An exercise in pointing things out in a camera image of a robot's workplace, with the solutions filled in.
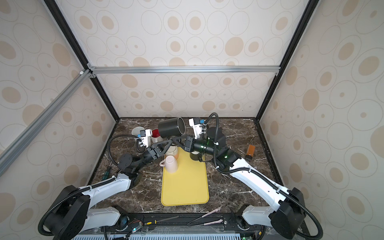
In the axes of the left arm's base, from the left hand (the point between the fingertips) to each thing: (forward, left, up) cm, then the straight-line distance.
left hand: (173, 144), depth 63 cm
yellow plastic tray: (-6, -5, -34) cm, 35 cm away
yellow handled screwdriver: (-24, +10, -32) cm, 42 cm away
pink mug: (+3, +5, -24) cm, 25 cm away
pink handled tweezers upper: (-22, -15, -32) cm, 42 cm away
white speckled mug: (+29, +31, -27) cm, 50 cm away
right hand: (+2, -1, 0) cm, 2 cm away
